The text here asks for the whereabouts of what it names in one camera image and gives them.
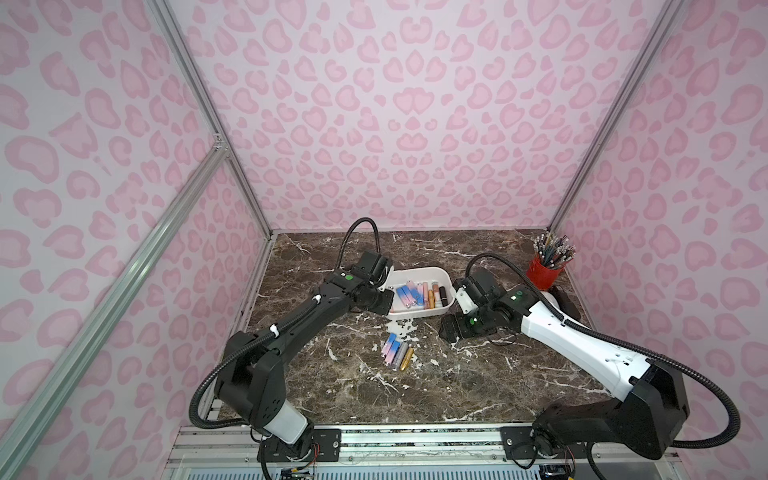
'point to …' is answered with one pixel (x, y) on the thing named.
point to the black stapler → (566, 301)
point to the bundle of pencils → (554, 251)
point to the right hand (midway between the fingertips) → (454, 331)
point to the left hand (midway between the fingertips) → (389, 301)
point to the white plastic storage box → (401, 276)
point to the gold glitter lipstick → (406, 361)
